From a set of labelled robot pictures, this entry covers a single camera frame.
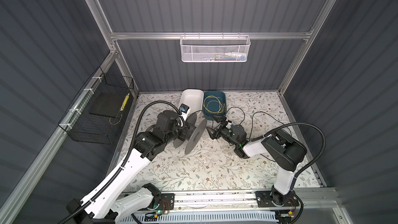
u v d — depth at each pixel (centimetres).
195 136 72
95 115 72
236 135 70
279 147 51
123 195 56
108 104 74
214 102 113
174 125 53
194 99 113
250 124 102
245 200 75
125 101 78
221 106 111
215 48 123
